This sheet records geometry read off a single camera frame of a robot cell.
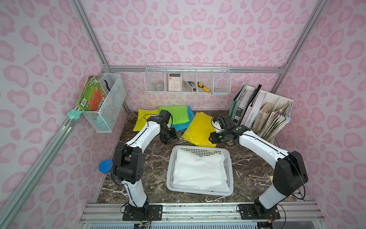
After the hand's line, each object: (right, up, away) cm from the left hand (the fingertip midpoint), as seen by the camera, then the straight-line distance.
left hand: (175, 137), depth 90 cm
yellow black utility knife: (+17, +35, +8) cm, 39 cm away
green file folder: (+36, +22, -6) cm, 43 cm away
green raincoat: (0, +16, +25) cm, 30 cm away
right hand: (+22, 0, -2) cm, 22 cm away
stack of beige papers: (+58, +9, -1) cm, 59 cm away
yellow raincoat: (+17, +3, +20) cm, 27 cm away
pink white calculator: (-1, +36, +6) cm, 37 cm away
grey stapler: (+9, +34, +7) cm, 36 cm away
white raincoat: (+18, -20, -8) cm, 28 cm away
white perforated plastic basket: (+15, -9, -2) cm, 17 cm away
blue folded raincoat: (+5, +7, +17) cm, 19 cm away
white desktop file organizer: (+45, +22, -6) cm, 51 cm away
